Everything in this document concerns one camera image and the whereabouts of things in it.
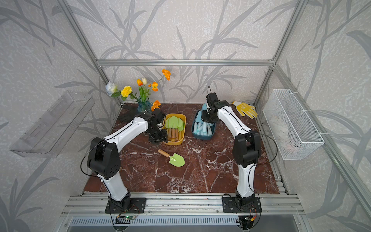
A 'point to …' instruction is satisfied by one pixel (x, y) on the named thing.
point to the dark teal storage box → (202, 137)
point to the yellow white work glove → (244, 108)
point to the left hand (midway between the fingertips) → (166, 141)
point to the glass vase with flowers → (145, 91)
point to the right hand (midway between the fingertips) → (203, 118)
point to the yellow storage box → (183, 116)
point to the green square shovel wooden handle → (173, 135)
